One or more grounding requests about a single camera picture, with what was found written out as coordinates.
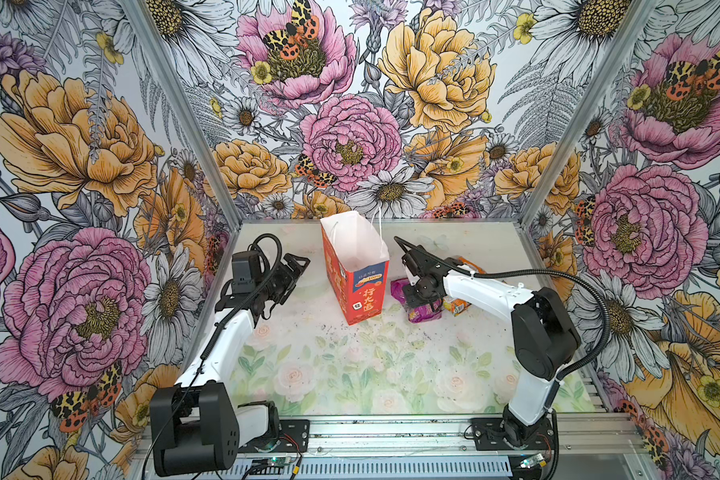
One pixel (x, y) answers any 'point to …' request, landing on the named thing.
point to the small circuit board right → (536, 460)
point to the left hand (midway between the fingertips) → (305, 278)
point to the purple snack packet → (418, 313)
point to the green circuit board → (279, 461)
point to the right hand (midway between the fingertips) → (416, 306)
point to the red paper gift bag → (357, 261)
